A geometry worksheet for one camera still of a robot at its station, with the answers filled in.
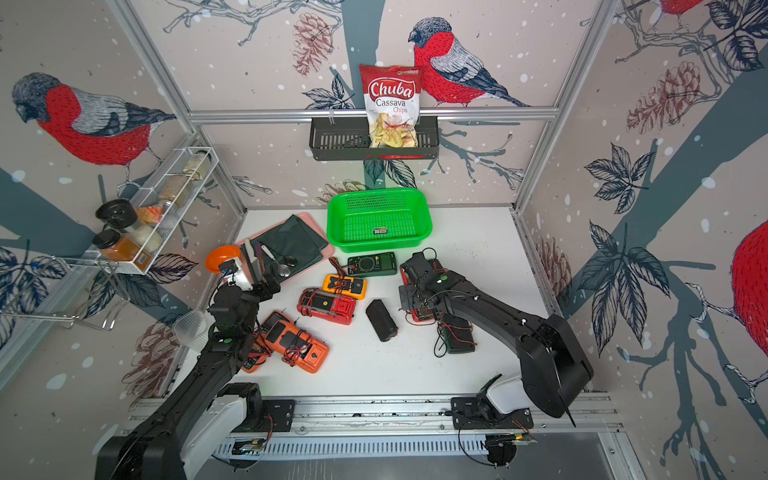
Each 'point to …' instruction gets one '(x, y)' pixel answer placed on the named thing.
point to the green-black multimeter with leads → (455, 336)
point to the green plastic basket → (377, 220)
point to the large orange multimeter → (282, 337)
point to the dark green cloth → (290, 246)
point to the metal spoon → (283, 270)
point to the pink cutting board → (240, 247)
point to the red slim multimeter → (421, 314)
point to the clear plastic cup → (190, 329)
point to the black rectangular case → (381, 320)
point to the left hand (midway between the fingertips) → (260, 263)
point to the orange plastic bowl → (220, 254)
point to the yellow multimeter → (350, 287)
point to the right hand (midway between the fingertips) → (418, 291)
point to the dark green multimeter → (383, 263)
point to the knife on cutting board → (254, 260)
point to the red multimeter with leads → (338, 309)
